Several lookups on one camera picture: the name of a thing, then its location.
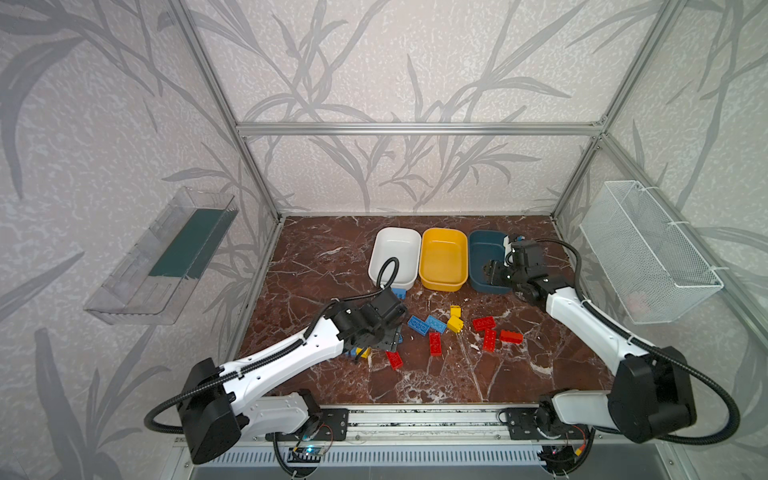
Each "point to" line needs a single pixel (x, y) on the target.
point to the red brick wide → (483, 324)
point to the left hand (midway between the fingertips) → (390, 328)
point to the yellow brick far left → (366, 353)
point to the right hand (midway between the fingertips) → (492, 259)
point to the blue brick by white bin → (401, 293)
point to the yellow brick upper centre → (455, 310)
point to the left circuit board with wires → (310, 448)
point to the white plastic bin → (403, 244)
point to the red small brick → (510, 336)
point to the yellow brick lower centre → (455, 323)
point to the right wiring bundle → (566, 458)
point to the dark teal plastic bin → (483, 246)
